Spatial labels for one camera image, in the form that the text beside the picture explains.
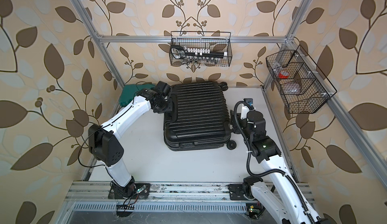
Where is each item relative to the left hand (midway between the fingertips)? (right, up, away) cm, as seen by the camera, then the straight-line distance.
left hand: (167, 107), depth 86 cm
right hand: (+37, -1, -12) cm, 39 cm away
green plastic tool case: (-35, +11, +27) cm, 46 cm away
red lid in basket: (+63, +17, -4) cm, 66 cm away
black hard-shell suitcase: (+19, -6, -7) cm, 21 cm away
